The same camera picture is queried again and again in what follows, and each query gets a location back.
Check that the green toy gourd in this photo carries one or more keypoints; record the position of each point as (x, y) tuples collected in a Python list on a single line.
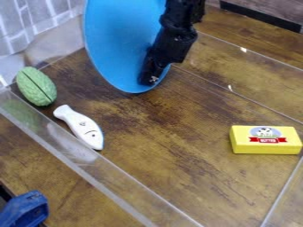
[(36, 86)]

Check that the clear acrylic barrier wall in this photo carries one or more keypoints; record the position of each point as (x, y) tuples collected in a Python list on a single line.
[(131, 195)]

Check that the blue clamp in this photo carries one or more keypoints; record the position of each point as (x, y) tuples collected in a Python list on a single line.
[(25, 210)]

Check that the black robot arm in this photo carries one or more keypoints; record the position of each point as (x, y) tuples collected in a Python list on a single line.
[(199, 9)]

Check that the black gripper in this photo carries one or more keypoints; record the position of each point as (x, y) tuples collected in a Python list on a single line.
[(173, 39)]

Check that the yellow butter brick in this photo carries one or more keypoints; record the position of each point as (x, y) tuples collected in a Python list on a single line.
[(264, 140)]

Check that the white toy fish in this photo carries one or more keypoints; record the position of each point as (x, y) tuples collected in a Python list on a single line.
[(84, 128)]

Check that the blue round tray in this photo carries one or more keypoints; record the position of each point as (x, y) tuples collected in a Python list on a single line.
[(120, 29)]

